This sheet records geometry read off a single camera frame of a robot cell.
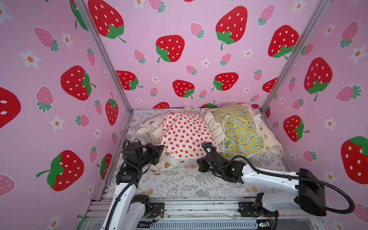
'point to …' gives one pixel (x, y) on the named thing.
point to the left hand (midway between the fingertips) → (165, 144)
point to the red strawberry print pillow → (183, 133)
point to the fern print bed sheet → (214, 176)
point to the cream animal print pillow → (270, 143)
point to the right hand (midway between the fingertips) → (194, 164)
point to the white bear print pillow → (152, 127)
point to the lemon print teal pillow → (242, 137)
